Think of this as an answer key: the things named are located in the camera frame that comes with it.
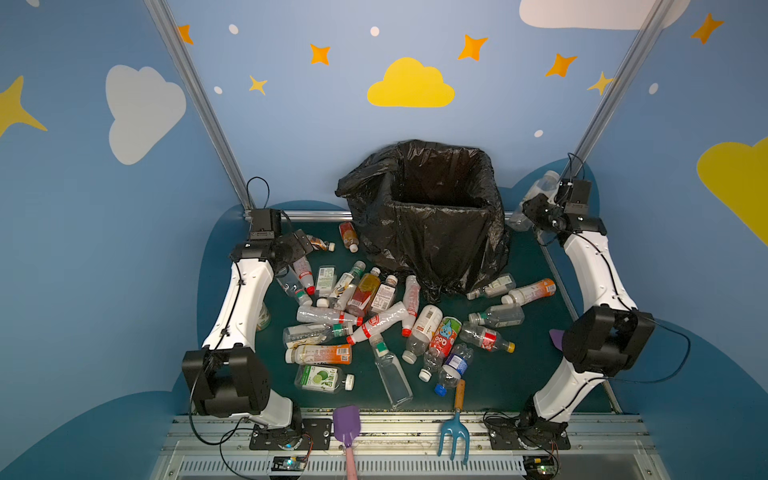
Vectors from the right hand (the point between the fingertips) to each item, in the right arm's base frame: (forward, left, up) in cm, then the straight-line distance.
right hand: (530, 201), depth 86 cm
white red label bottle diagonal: (-27, +39, -23) cm, 53 cm away
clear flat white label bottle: (-17, +42, -27) cm, 53 cm away
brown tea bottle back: (+7, +57, -25) cm, 62 cm away
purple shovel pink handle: (-56, +50, -31) cm, 81 cm away
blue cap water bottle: (-40, +21, -25) cm, 52 cm away
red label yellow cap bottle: (-31, +11, -26) cm, 42 cm away
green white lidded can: (-29, +79, -26) cm, 88 cm away
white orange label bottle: (-15, -4, -26) cm, 30 cm away
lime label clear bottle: (-45, +57, -27) cm, 78 cm away
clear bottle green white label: (-13, +4, -27) cm, 30 cm away
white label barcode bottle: (-31, +30, -25) cm, 50 cm away
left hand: (-16, +67, -6) cm, 69 cm away
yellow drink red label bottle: (-19, +49, -26) cm, 59 cm away
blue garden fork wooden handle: (-54, +21, -29) cm, 65 cm away
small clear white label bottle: (-12, +62, -27) cm, 69 cm away
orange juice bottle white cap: (-39, +57, -25) cm, 73 cm away
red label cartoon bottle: (-33, +24, -25) cm, 48 cm away
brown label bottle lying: (+3, +68, -27) cm, 74 cm away
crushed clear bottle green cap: (-33, +64, -25) cm, 76 cm away
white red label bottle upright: (-21, +33, -25) cm, 47 cm away
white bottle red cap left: (-11, +70, -26) cm, 76 cm away
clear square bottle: (-6, +4, -2) cm, 7 cm away
